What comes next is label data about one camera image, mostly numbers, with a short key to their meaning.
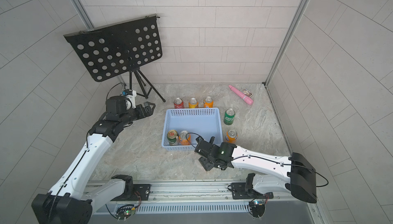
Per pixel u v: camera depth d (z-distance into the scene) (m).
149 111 0.67
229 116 0.89
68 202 0.36
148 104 0.67
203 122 0.94
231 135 0.79
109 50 0.70
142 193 0.70
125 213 0.65
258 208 0.68
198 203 0.69
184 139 0.79
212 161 0.55
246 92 1.11
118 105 0.56
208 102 0.94
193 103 0.94
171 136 0.79
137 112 0.65
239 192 0.71
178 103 0.94
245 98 1.05
